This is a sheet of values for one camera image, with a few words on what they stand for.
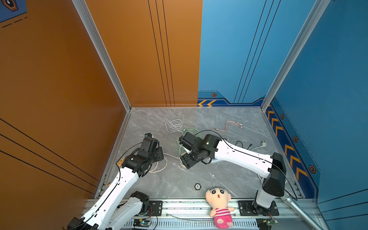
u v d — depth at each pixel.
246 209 0.72
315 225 0.67
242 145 0.97
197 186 0.81
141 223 0.71
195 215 0.72
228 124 1.09
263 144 0.96
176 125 1.09
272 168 0.42
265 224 0.70
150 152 0.59
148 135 0.70
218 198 0.69
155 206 0.74
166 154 0.93
